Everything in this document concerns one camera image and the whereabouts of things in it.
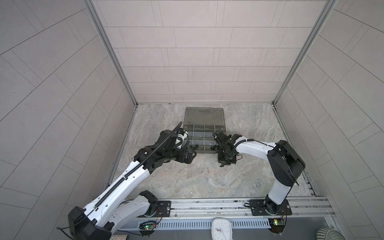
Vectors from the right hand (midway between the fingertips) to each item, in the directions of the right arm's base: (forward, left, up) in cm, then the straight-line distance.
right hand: (220, 163), depth 88 cm
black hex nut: (+12, +13, +3) cm, 18 cm away
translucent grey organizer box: (+28, +10, +3) cm, 30 cm away
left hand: (-1, +15, +19) cm, 25 cm away
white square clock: (-31, +4, +5) cm, 32 cm away
